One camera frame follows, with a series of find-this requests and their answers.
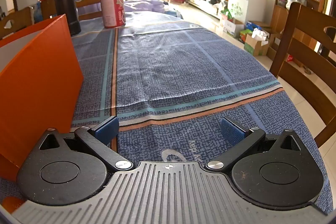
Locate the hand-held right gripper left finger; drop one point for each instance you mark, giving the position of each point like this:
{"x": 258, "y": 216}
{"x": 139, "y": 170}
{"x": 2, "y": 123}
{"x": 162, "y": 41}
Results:
{"x": 107, "y": 130}

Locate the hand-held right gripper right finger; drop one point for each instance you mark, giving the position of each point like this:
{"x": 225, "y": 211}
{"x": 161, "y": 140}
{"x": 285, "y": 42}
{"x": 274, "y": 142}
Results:
{"x": 232, "y": 132}

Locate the orange cardboard box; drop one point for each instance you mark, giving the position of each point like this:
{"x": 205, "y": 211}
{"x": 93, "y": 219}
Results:
{"x": 39, "y": 87}

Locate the open cardboard box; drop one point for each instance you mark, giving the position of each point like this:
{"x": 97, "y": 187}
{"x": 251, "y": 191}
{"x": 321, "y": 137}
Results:
{"x": 253, "y": 47}

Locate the blue patterned tablecloth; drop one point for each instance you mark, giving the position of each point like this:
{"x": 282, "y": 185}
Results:
{"x": 170, "y": 69}

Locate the white carton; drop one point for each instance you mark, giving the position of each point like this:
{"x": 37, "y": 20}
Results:
{"x": 232, "y": 28}

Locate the blue and white box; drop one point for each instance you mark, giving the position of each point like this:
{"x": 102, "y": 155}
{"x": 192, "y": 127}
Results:
{"x": 253, "y": 26}

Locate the orange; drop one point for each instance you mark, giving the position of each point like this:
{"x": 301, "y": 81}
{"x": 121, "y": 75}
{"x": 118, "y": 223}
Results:
{"x": 11, "y": 204}

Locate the pink can with gold lid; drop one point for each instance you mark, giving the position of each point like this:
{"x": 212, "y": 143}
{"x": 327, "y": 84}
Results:
{"x": 113, "y": 7}

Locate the white chest freezer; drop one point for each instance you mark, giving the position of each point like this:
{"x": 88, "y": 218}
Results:
{"x": 244, "y": 6}

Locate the purple bedding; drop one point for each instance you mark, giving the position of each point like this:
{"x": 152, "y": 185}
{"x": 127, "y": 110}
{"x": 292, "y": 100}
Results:
{"x": 141, "y": 6}

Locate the white television stand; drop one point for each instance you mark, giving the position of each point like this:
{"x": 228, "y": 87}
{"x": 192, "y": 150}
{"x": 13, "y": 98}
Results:
{"x": 204, "y": 5}

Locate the white plastic bag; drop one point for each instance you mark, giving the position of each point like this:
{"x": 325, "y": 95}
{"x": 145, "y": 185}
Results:
{"x": 295, "y": 2}

